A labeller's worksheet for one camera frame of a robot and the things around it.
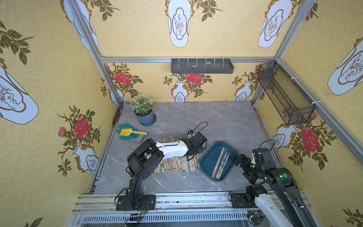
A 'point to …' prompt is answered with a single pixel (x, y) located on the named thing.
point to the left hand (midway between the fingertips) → (201, 149)
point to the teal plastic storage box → (216, 161)
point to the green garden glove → (127, 126)
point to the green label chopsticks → (181, 163)
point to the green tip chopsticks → (186, 164)
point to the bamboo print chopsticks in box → (221, 162)
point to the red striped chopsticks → (171, 169)
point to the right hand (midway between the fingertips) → (236, 166)
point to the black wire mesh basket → (291, 105)
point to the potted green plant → (143, 110)
